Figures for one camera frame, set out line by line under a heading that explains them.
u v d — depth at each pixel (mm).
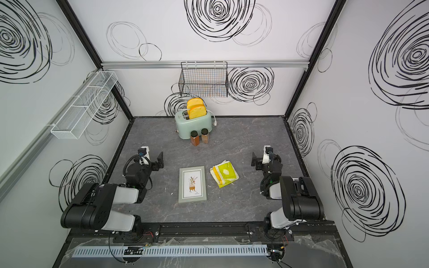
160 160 827
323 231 753
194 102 994
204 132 994
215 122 1119
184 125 991
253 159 829
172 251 962
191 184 884
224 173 902
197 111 945
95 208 439
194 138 987
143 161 754
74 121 723
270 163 779
